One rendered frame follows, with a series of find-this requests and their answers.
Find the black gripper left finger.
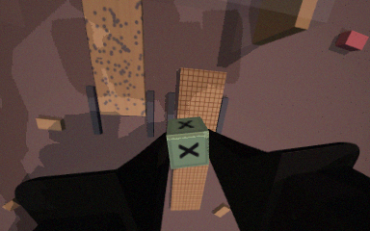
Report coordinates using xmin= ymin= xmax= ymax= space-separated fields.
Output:
xmin=14 ymin=132 xmax=170 ymax=231

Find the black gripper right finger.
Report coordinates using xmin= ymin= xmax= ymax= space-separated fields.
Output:
xmin=208 ymin=129 xmax=359 ymax=231

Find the orange strip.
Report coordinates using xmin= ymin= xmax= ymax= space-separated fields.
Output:
xmin=171 ymin=67 xmax=227 ymax=210

